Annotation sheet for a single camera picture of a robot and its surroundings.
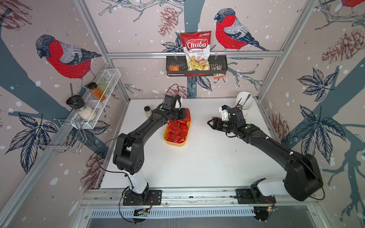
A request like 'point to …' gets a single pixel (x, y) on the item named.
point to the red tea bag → (187, 115)
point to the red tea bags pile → (177, 131)
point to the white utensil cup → (244, 99)
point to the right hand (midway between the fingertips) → (210, 122)
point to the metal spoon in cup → (247, 99)
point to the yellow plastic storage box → (174, 143)
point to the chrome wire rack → (63, 134)
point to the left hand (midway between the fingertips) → (189, 111)
